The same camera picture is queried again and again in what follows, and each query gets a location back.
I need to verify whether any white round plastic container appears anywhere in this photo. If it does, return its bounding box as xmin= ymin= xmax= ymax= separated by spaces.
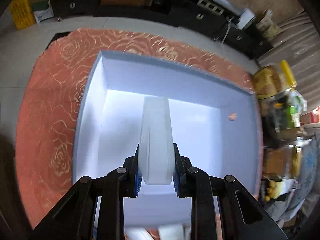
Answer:
xmin=138 ymin=96 xmax=175 ymax=185

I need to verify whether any red rose pattern tablecloth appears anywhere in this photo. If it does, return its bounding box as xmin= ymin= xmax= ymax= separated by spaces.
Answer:
xmin=16 ymin=28 xmax=254 ymax=227

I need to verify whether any grey open storage box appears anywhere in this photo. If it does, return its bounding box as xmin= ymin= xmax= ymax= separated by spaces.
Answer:
xmin=71 ymin=50 xmax=261 ymax=228

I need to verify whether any yellow lid snack jar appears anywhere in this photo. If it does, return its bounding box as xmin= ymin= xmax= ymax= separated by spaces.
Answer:
xmin=252 ymin=60 xmax=297 ymax=100

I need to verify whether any yellow plastic crate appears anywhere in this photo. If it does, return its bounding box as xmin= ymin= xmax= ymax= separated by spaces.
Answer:
xmin=9 ymin=0 xmax=35 ymax=30

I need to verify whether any black tv cabinet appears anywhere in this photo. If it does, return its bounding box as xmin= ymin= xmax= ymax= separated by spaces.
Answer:
xmin=49 ymin=0 xmax=272 ymax=59

